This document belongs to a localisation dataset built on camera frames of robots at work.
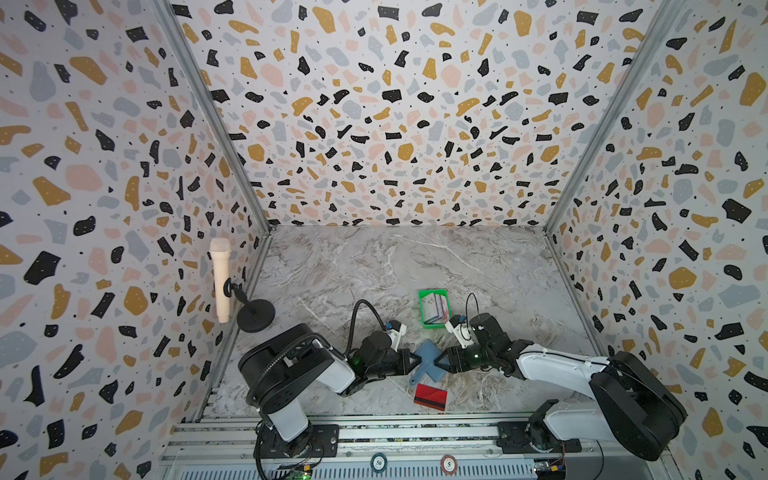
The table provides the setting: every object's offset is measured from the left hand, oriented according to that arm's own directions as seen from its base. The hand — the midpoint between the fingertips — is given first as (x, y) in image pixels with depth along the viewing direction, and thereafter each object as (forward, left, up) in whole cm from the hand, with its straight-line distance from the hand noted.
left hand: (430, 362), depth 84 cm
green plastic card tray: (+23, 0, -1) cm, 23 cm away
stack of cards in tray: (+17, -3, 0) cm, 17 cm away
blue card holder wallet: (+4, 0, -2) cm, 4 cm away
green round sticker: (-23, +14, -3) cm, 27 cm away
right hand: (0, -5, -1) cm, 5 cm away
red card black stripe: (-8, 0, -4) cm, 9 cm away
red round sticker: (-23, -3, -3) cm, 24 cm away
